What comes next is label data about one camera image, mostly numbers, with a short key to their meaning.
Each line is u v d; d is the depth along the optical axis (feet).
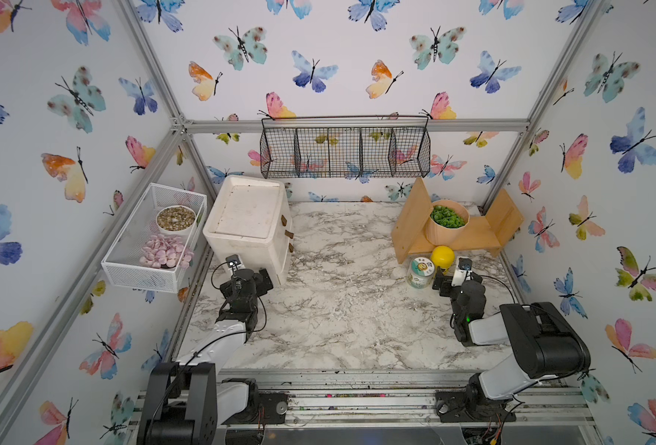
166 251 2.07
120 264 1.91
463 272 2.55
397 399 2.48
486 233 3.39
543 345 1.49
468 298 2.32
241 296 2.20
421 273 2.99
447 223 2.92
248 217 2.83
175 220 2.38
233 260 2.46
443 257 3.01
